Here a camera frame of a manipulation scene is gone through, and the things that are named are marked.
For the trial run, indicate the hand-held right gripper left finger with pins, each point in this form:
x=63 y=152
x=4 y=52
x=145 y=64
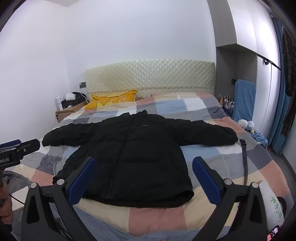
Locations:
x=84 y=178

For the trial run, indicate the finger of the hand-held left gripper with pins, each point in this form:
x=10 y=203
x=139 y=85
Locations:
x=14 y=141
x=30 y=146

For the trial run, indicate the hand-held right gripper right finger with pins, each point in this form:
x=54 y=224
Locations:
x=205 y=183

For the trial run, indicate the black puffer jacket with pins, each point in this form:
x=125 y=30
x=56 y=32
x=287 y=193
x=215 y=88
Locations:
x=143 y=150

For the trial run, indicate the person's left hand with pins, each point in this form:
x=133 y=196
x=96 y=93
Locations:
x=5 y=208

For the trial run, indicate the grey fleece blanket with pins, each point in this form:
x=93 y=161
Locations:
x=16 y=179

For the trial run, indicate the white notebook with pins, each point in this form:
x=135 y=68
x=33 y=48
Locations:
x=19 y=197

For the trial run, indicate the wooden nightstand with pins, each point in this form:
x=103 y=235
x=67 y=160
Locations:
x=67 y=112

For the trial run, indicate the grey blue sheet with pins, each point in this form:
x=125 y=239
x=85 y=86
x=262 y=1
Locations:
x=111 y=222

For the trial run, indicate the white spray bottle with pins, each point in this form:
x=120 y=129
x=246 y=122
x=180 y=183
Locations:
x=59 y=103

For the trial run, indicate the white tissue box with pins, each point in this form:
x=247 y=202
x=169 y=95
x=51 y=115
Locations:
x=70 y=96

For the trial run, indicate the black bag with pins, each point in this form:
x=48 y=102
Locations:
x=79 y=99

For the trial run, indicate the white pillow green print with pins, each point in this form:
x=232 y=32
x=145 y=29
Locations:
x=271 y=204

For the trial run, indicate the crumpled blue cloth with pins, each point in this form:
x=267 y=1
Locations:
x=260 y=139

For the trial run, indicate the blue white plush toy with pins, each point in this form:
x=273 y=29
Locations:
x=250 y=126

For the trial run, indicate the checkered patchwork quilt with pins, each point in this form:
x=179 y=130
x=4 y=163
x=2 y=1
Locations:
x=203 y=106

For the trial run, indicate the yellow pillow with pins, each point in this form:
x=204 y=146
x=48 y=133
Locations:
x=104 y=102

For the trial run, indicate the group of cosmetic bottles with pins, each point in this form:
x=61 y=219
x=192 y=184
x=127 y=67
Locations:
x=226 y=102

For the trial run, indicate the smartphone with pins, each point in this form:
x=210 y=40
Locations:
x=274 y=233

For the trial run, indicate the blue curtain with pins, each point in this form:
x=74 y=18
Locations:
x=278 y=104

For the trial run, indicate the cream quilted headboard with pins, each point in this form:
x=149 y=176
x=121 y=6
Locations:
x=150 y=74

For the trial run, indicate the dark patterned hanging garment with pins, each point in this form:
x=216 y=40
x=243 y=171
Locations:
x=289 y=64

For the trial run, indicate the grey white wardrobe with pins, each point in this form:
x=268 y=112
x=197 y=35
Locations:
x=242 y=23

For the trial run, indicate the grey wall socket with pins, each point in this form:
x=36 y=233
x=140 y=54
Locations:
x=82 y=85

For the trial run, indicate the black curtain rail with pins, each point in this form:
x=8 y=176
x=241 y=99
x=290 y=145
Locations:
x=269 y=61

